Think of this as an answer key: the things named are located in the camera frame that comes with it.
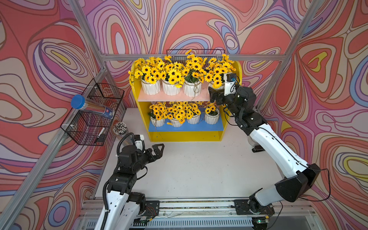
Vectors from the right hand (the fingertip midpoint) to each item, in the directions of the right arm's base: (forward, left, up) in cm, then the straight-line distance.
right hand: (217, 89), depth 69 cm
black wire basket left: (-11, +68, -13) cm, 70 cm away
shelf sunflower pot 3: (0, +12, -17) cm, 21 cm away
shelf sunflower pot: (-1, +32, -15) cm, 35 cm away
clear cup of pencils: (-4, +56, -23) cm, 60 cm away
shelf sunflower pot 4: (+3, 0, -21) cm, 21 cm away
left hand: (-20, +30, -21) cm, 41 cm away
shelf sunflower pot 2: (-2, +22, -15) cm, 26 cm away
